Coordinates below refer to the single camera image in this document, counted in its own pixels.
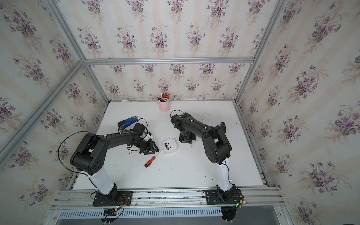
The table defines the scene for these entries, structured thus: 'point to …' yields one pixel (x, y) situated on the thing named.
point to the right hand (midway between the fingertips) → (190, 142)
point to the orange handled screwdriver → (151, 160)
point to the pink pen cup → (164, 106)
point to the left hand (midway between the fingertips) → (158, 151)
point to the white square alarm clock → (172, 145)
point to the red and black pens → (164, 97)
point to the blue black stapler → (123, 123)
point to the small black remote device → (223, 125)
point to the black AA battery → (166, 146)
